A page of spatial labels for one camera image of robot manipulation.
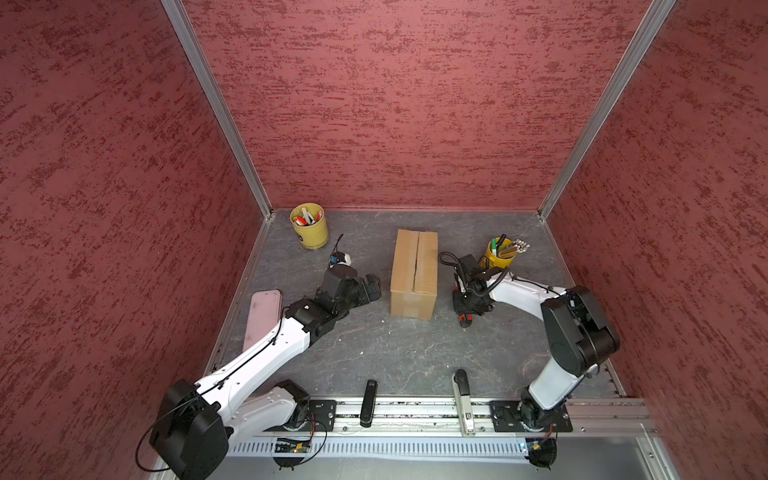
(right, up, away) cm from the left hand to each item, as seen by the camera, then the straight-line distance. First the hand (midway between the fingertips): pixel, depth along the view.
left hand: (367, 290), depth 81 cm
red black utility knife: (+30, -11, +8) cm, 32 cm away
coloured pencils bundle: (+44, +10, +12) cm, 47 cm away
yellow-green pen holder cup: (-23, +20, +22) cm, 37 cm away
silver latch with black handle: (+25, -22, -6) cm, 34 cm away
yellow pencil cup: (+41, +12, +16) cm, 46 cm away
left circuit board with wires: (-20, -37, -9) cm, 43 cm away
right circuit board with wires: (+44, -38, -10) cm, 59 cm away
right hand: (+29, -9, +11) cm, 32 cm away
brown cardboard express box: (+13, +4, +2) cm, 14 cm away
